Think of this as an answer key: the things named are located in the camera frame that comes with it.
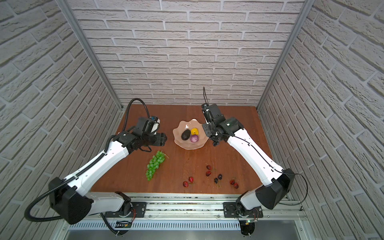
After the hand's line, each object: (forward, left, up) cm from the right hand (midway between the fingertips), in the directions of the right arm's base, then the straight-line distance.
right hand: (211, 122), depth 75 cm
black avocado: (+9, +14, -23) cm, 29 cm away
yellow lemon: (+11, +8, -22) cm, 26 cm away
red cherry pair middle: (-16, +2, -27) cm, 32 cm away
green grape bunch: (-6, +31, -24) cm, 40 cm away
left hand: (0, +27, -9) cm, 28 cm away
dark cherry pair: (-20, -4, -27) cm, 33 cm away
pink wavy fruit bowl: (+18, +16, -24) cm, 33 cm away
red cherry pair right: (-24, -12, -27) cm, 38 cm away
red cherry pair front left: (-20, +13, -26) cm, 35 cm away
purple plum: (+6, +9, -24) cm, 27 cm away
